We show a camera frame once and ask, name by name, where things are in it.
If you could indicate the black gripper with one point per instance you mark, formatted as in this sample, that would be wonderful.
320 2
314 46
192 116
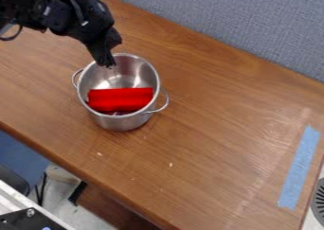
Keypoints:
89 23

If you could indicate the grey round vent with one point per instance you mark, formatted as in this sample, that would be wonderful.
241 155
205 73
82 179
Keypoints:
318 202

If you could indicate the red block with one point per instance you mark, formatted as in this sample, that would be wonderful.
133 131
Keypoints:
119 99

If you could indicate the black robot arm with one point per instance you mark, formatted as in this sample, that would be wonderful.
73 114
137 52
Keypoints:
34 14

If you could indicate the black device with screw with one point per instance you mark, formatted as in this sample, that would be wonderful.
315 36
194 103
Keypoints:
28 219

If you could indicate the black chair base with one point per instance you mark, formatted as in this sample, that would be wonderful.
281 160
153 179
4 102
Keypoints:
15 181

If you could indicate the stainless steel pot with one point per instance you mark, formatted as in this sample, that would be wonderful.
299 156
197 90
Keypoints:
133 73

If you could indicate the blue tape strip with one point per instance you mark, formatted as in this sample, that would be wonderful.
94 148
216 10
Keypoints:
299 169

